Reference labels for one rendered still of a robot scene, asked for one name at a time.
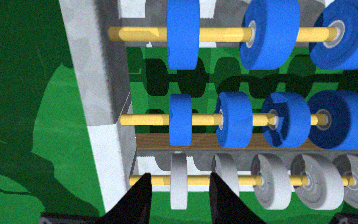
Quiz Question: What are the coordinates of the brown wooden bar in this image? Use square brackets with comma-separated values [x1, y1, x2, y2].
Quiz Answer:
[135, 133, 327, 150]

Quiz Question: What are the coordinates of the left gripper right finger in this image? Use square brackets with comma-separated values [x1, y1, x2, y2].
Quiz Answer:
[209, 173, 267, 224]

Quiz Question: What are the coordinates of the blue wheel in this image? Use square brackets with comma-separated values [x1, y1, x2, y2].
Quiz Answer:
[215, 91, 253, 148]
[307, 90, 358, 150]
[261, 92, 311, 148]
[169, 94, 192, 146]

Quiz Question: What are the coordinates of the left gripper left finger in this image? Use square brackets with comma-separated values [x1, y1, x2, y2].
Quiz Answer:
[93, 173, 152, 224]

